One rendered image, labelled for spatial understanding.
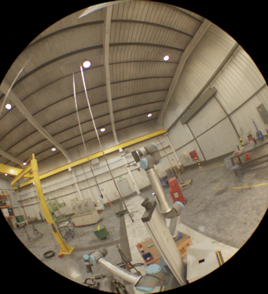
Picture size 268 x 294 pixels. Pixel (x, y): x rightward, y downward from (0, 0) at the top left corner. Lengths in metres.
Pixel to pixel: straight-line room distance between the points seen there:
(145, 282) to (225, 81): 8.44
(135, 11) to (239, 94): 7.17
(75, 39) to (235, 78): 8.89
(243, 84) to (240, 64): 1.19
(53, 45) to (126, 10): 3.79
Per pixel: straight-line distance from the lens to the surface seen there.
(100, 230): 4.65
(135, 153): 0.97
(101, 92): 8.25
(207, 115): 8.84
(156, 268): 1.24
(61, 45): 6.55
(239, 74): 7.79
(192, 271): 1.46
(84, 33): 6.40
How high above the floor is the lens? 2.12
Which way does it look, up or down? 14 degrees up
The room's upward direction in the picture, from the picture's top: 24 degrees counter-clockwise
